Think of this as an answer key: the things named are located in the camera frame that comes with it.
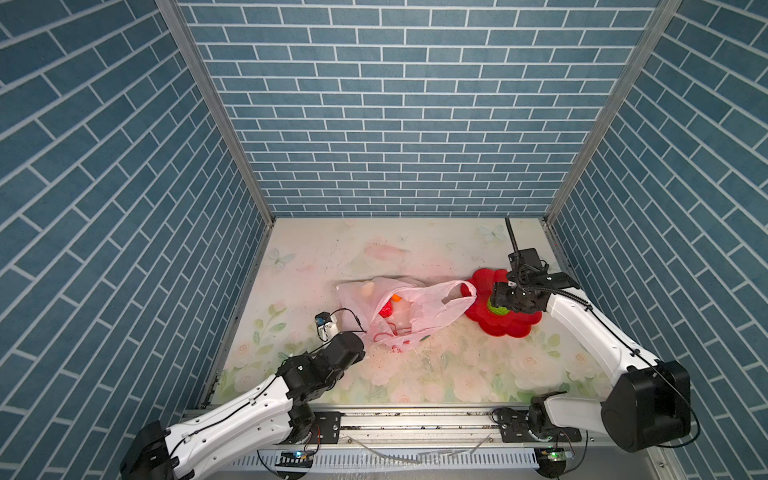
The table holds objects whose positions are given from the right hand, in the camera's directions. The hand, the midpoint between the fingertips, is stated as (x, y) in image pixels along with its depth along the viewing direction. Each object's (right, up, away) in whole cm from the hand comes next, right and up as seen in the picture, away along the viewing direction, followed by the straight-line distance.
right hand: (497, 295), depth 85 cm
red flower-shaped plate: (+3, -10, +7) cm, 13 cm away
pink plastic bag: (-29, -7, +9) cm, 31 cm away
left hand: (-39, -12, -4) cm, 41 cm away
